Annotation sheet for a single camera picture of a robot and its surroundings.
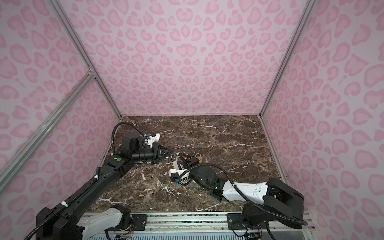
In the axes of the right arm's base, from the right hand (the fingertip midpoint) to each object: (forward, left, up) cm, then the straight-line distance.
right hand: (181, 153), depth 73 cm
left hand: (-1, +3, +4) cm, 5 cm away
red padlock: (-4, -3, +3) cm, 5 cm away
